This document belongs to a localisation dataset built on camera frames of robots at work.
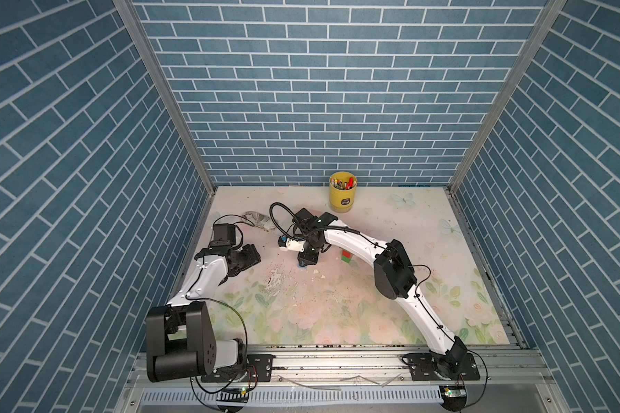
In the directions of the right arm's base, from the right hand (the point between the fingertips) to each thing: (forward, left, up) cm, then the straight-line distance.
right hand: (304, 259), depth 96 cm
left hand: (-4, +15, +6) cm, 17 cm away
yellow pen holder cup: (+26, -13, +11) cm, 32 cm away
